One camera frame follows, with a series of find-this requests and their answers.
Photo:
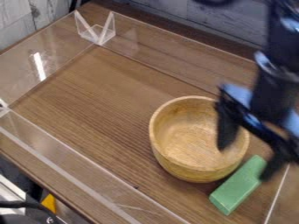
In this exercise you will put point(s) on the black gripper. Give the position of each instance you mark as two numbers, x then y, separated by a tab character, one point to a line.
265	111

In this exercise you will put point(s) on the green rectangular block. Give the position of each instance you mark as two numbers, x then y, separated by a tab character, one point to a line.
242	183

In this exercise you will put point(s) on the light wooden bowl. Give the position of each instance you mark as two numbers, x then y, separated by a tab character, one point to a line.
184	135

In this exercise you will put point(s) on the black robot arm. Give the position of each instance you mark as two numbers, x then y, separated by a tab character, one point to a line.
278	59

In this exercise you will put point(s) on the yellow label lower left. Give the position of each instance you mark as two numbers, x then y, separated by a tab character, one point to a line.
49	202

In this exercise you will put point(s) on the clear acrylic front wall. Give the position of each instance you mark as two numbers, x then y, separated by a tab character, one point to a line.
85	185

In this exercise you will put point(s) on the clear acrylic corner bracket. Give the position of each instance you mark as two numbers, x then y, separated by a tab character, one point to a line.
98	34

